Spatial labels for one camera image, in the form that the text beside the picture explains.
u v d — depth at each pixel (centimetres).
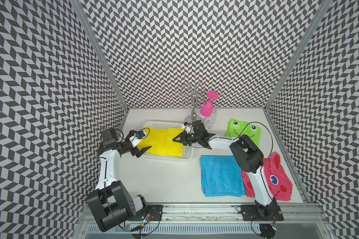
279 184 82
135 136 66
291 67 90
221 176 84
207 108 97
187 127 91
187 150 89
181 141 87
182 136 85
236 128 104
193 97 88
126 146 68
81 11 72
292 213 75
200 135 79
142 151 72
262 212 64
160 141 90
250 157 56
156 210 72
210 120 105
